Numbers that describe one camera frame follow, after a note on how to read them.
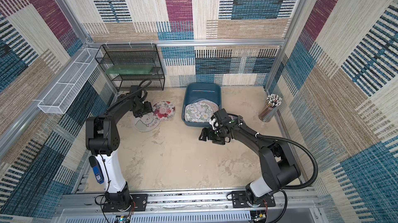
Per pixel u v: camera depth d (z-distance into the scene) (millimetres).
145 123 1019
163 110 1081
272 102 882
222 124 813
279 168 439
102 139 544
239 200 729
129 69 970
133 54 1015
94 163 814
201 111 1024
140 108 869
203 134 782
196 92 1164
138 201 733
